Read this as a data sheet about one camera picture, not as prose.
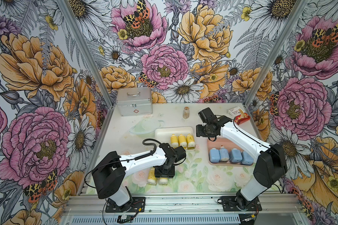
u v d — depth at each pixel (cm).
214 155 87
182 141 90
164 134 101
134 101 107
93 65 96
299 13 74
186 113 112
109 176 43
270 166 44
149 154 52
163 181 75
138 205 74
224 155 83
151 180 75
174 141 91
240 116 108
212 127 61
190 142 90
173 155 59
